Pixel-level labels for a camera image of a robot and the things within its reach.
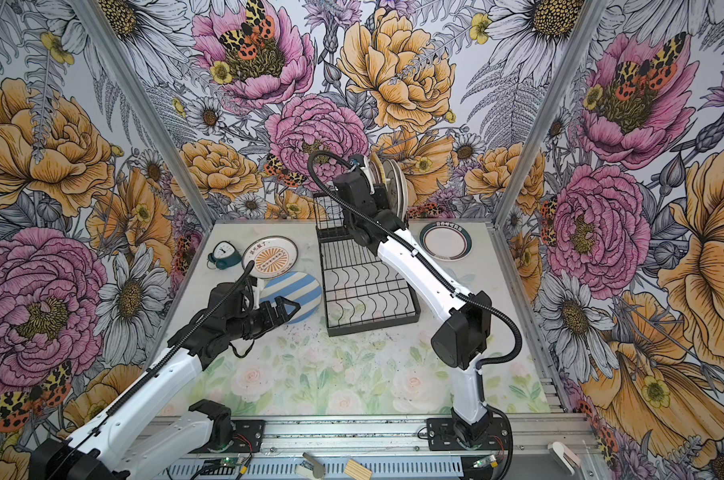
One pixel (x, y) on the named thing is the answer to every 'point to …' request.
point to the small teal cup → (223, 256)
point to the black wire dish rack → (362, 291)
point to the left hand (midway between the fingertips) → (288, 321)
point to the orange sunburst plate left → (273, 256)
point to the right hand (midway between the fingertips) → (377, 193)
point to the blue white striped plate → (298, 287)
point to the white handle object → (564, 456)
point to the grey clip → (310, 468)
